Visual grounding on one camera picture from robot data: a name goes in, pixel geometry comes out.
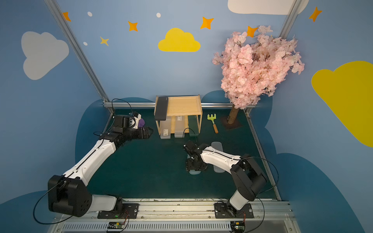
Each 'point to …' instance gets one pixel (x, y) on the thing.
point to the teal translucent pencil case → (192, 172)
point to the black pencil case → (161, 108)
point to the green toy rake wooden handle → (212, 118)
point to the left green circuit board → (116, 225)
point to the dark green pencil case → (193, 124)
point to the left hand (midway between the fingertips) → (146, 128)
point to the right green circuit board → (238, 226)
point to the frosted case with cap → (179, 126)
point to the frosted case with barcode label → (165, 128)
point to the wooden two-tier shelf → (181, 106)
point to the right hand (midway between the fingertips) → (194, 166)
